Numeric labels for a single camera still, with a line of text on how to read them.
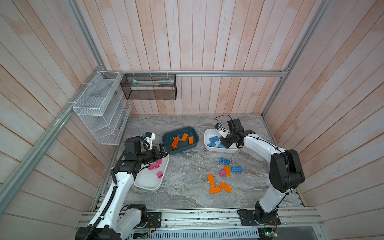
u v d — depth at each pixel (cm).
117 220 44
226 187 84
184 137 105
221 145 96
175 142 101
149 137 70
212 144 102
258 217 66
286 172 48
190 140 104
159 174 86
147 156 66
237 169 90
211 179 87
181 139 104
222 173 88
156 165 90
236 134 71
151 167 90
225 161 93
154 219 73
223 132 84
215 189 83
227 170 90
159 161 92
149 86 106
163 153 66
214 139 104
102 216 40
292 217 76
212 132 105
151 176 88
